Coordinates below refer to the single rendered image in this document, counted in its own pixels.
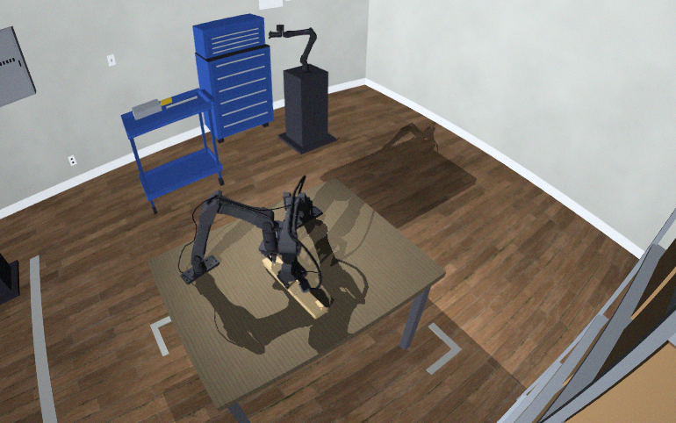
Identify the light wooden slat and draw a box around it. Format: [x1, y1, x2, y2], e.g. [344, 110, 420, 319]
[262, 256, 301, 296]

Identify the pale yellow flat bar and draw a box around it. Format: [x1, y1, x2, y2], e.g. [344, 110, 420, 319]
[294, 291, 327, 319]

